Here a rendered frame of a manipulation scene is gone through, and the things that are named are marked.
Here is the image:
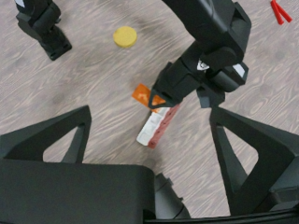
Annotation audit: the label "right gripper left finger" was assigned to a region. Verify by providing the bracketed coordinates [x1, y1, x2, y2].
[0, 105, 93, 163]

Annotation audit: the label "white pill organiser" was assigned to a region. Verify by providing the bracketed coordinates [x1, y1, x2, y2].
[137, 104, 181, 149]

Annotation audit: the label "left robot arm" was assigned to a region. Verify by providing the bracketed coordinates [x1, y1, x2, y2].
[15, 0, 252, 109]

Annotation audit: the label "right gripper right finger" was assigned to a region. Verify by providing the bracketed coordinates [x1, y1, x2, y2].
[209, 105, 299, 216]

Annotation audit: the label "yellow flat disc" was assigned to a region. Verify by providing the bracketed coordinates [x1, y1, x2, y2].
[113, 27, 137, 48]

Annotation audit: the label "orange translucent pill bottle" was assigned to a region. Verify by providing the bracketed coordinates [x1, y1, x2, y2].
[132, 83, 165, 114]

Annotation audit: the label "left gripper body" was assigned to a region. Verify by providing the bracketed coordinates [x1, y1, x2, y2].
[152, 55, 201, 105]

